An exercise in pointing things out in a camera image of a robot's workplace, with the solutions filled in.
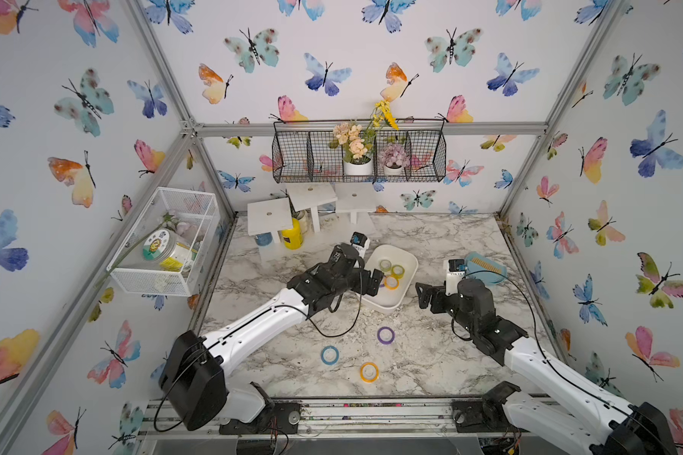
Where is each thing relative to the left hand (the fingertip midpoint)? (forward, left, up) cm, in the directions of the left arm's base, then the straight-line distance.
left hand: (372, 265), depth 79 cm
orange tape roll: (+7, -8, -20) cm, 23 cm away
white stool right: (+34, +4, -6) cm, 35 cm away
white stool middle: (+28, +20, +1) cm, 35 cm away
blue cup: (+23, +37, -15) cm, 46 cm away
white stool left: (+25, +34, -6) cm, 43 cm away
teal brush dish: (+13, -42, -21) cm, 49 cm away
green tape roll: (+12, -11, -21) cm, 26 cm away
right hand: (-3, -17, -5) cm, 18 cm away
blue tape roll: (-19, +13, -22) cm, 32 cm away
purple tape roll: (-11, -4, -22) cm, 25 cm away
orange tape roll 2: (-22, +1, -21) cm, 31 cm away
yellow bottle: (+21, +26, -12) cm, 36 cm away
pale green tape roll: (+14, -7, -21) cm, 26 cm away
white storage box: (0, -6, -20) cm, 21 cm away
